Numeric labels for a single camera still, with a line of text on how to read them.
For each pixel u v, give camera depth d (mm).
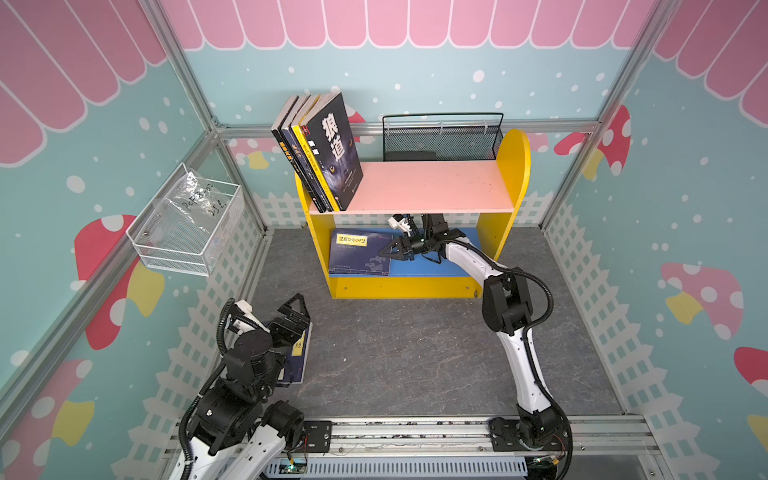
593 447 737
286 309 582
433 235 830
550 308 546
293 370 855
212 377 485
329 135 612
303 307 633
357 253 895
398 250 867
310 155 582
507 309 623
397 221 895
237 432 448
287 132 541
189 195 724
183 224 727
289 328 573
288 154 571
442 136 917
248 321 526
